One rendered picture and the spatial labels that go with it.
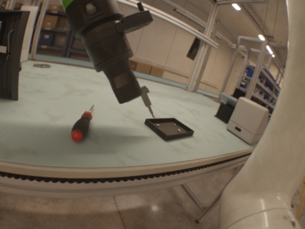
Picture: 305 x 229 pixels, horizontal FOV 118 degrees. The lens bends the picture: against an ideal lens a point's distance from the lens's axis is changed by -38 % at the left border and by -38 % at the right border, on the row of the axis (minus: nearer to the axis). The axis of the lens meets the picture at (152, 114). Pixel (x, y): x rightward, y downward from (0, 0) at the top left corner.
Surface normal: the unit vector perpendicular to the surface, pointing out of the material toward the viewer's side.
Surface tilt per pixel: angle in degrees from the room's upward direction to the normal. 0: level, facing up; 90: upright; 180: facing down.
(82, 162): 0
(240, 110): 90
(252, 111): 90
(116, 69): 97
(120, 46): 72
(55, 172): 90
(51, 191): 0
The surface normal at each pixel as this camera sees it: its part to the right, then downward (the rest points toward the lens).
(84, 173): 0.43, 0.43
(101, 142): 0.29, -0.90
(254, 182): -0.92, -0.23
